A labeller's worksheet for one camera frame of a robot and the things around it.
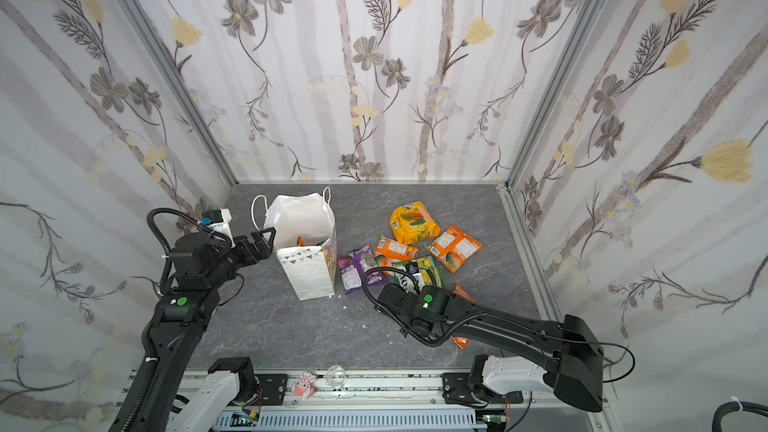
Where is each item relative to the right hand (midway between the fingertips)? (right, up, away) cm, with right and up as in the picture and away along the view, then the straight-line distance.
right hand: (410, 302), depth 77 cm
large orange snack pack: (-32, +15, +12) cm, 38 cm away
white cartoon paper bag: (-31, +15, +13) cm, 37 cm away
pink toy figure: (-26, -19, -5) cm, 33 cm away
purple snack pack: (-17, +6, +16) cm, 24 cm away
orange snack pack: (-6, +11, +21) cm, 25 cm away
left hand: (-39, +21, -4) cm, 44 cm away
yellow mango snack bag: (+3, +20, +26) cm, 33 cm away
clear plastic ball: (-20, -20, +1) cm, 28 cm away
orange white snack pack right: (+16, +12, +22) cm, 29 cm away
